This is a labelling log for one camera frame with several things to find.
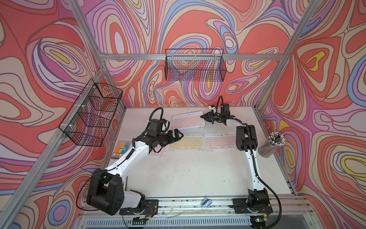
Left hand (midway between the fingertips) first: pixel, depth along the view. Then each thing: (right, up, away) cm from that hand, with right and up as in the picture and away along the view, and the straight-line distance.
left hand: (180, 138), depth 82 cm
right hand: (+16, +11, +25) cm, 32 cm away
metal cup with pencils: (+54, -1, -2) cm, 54 cm away
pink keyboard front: (+6, +10, +23) cm, 26 cm away
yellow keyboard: (+7, -5, +17) cm, 19 cm away
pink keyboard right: (+28, -4, +17) cm, 33 cm away
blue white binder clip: (+14, -33, -8) cm, 37 cm away
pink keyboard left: (-10, -5, -13) cm, 17 cm away
